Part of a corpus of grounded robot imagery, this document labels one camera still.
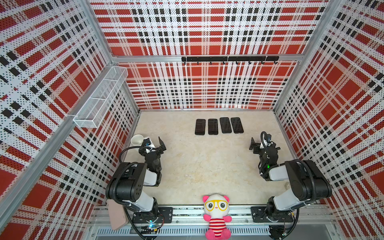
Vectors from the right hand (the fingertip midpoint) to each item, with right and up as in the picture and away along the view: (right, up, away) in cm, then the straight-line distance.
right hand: (260, 139), depth 91 cm
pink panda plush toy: (-30, -30, -22) cm, 48 cm away
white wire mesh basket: (-105, +17, +2) cm, 106 cm away
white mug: (-78, -1, +3) cm, 78 cm away
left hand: (-67, -1, -3) cm, 67 cm away
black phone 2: (-10, +9, +20) cm, 24 cm away
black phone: (-18, +9, +21) cm, 29 cm away
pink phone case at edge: (-78, -35, -19) cm, 88 cm away
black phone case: (-38, +6, +23) cm, 45 cm away
